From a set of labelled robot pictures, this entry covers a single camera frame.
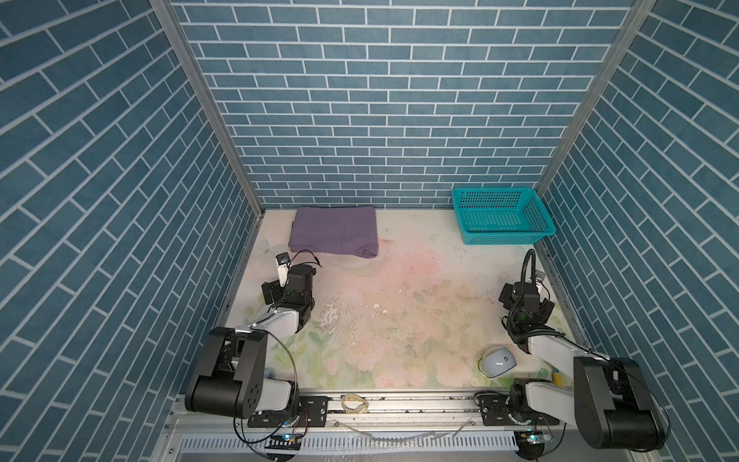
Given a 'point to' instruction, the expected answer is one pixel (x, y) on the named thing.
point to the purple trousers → (335, 229)
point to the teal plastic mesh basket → (501, 216)
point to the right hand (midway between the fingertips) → (527, 289)
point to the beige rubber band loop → (352, 397)
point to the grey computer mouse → (496, 361)
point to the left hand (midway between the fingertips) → (284, 276)
